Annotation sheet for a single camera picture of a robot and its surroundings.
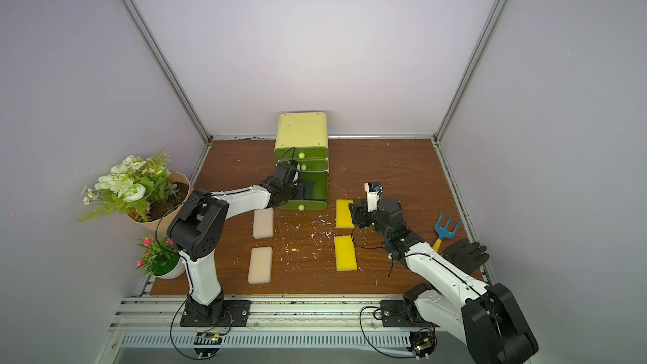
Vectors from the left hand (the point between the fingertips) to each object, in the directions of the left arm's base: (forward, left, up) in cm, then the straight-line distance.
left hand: (308, 188), depth 98 cm
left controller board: (-50, +26, -7) cm, 57 cm away
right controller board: (-49, -36, -5) cm, 61 cm away
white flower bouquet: (-17, +44, +27) cm, 54 cm away
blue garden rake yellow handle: (-17, -51, -4) cm, 53 cm away
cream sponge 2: (-29, +14, -2) cm, 33 cm away
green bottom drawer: (0, -3, -3) cm, 4 cm away
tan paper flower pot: (-8, +43, +11) cm, 45 cm away
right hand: (-11, -19, +11) cm, 24 cm away
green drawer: (+10, -1, +2) cm, 10 cm away
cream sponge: (-15, +15, -1) cm, 22 cm away
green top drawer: (+5, +2, +16) cm, 16 cm away
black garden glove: (-25, -56, -3) cm, 62 cm away
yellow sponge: (-10, -14, -3) cm, 18 cm away
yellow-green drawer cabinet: (+11, +1, +17) cm, 20 cm away
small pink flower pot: (-30, +42, +6) cm, 52 cm away
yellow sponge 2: (-25, -15, -3) cm, 29 cm away
